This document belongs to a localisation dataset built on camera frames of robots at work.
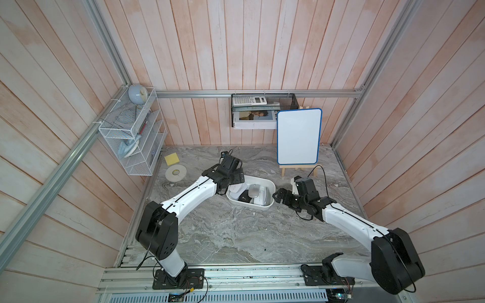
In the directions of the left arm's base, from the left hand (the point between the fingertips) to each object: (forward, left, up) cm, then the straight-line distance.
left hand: (234, 178), depth 88 cm
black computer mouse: (-4, -5, -10) cm, 12 cm away
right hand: (-7, -21, -6) cm, 23 cm away
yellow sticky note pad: (+24, +40, -15) cm, 49 cm away
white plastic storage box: (+5, -17, -12) cm, 21 cm away
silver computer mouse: (0, -10, -12) cm, 16 cm away
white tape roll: (+13, +35, -14) cm, 40 cm away
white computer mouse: (-1, -1, -10) cm, 10 cm away
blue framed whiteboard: (+17, -31, +11) cm, 37 cm away
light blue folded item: (+8, +48, +14) cm, 50 cm away
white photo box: (+25, -10, +14) cm, 31 cm away
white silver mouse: (-5, -15, -10) cm, 19 cm away
